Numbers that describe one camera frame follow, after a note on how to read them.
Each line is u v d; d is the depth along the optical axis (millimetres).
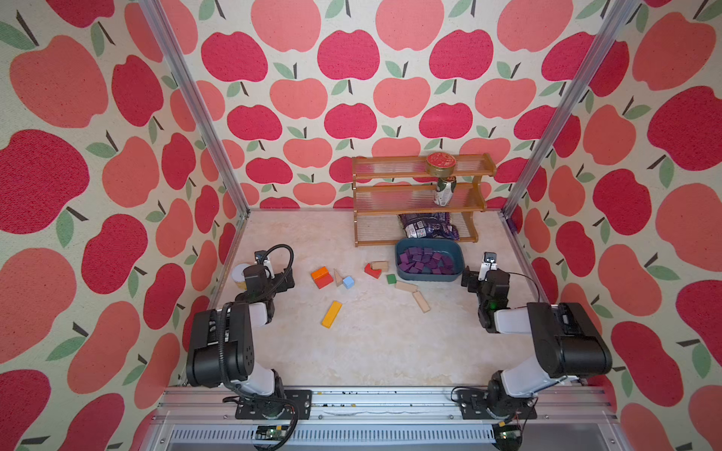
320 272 1014
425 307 929
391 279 1003
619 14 694
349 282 974
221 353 436
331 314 909
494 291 728
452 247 1031
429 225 1047
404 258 1025
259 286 735
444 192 959
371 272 1012
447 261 1045
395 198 1179
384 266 1014
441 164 904
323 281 992
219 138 985
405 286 985
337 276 985
